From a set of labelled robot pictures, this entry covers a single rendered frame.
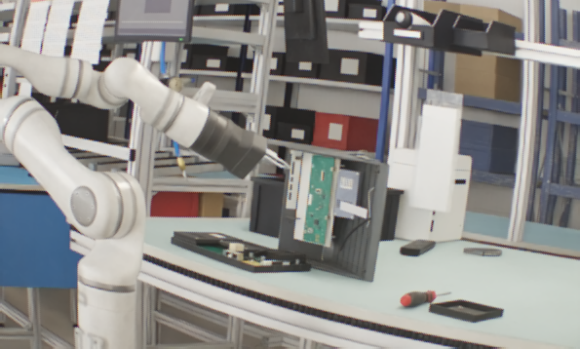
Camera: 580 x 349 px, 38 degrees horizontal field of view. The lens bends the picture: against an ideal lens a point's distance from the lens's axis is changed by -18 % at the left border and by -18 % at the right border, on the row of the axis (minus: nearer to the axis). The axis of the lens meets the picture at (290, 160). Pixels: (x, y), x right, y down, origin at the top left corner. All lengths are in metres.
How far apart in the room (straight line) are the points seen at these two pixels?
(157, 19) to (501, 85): 3.26
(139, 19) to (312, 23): 1.41
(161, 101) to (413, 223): 0.89
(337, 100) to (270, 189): 5.04
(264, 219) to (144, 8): 1.10
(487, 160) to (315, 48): 1.84
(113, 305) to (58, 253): 2.02
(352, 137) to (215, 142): 4.87
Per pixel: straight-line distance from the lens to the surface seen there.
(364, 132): 6.58
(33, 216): 3.22
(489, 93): 5.86
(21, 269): 3.23
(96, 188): 1.26
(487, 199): 6.40
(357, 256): 1.80
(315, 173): 1.85
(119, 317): 1.30
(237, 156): 1.68
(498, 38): 2.20
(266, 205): 2.21
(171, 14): 3.04
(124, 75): 1.59
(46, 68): 1.56
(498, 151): 5.95
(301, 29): 4.42
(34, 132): 1.36
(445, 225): 2.37
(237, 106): 3.68
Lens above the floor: 1.30
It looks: 4 degrees down
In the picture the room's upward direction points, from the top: 6 degrees clockwise
